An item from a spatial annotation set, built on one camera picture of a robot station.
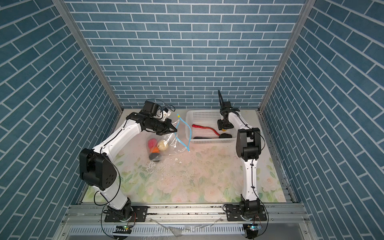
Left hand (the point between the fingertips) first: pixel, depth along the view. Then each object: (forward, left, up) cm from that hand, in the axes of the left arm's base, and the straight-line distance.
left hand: (177, 129), depth 82 cm
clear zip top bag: (-6, -1, -3) cm, 7 cm away
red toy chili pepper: (+17, -16, -19) cm, 31 cm away
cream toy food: (-2, +10, -13) cm, 17 cm away
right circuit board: (-44, -38, -21) cm, 62 cm away
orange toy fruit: (-5, +14, -14) cm, 20 cm away
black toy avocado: (+7, -30, -16) cm, 35 cm away
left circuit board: (-43, +25, -24) cm, 55 cm away
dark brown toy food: (-8, +15, -15) cm, 23 cm away
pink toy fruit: (+2, +18, -16) cm, 24 cm away
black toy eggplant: (+6, -13, -17) cm, 22 cm away
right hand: (+16, -30, -16) cm, 38 cm away
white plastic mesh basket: (+18, -19, -10) cm, 28 cm away
